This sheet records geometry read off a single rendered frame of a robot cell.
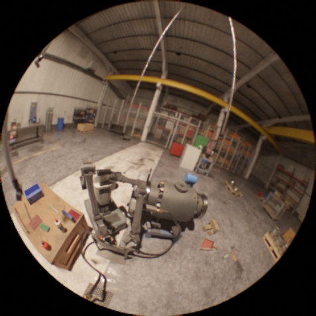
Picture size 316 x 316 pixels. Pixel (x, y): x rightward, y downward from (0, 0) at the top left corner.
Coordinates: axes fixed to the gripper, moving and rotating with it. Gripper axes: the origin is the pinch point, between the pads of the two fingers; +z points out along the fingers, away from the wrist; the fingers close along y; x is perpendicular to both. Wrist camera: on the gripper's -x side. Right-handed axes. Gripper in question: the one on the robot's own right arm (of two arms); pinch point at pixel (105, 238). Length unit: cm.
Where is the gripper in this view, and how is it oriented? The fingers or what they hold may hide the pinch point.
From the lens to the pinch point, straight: 99.5
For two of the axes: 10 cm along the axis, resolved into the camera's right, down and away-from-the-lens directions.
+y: 6.6, -0.4, 7.5
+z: 1.0, 10.0, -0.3
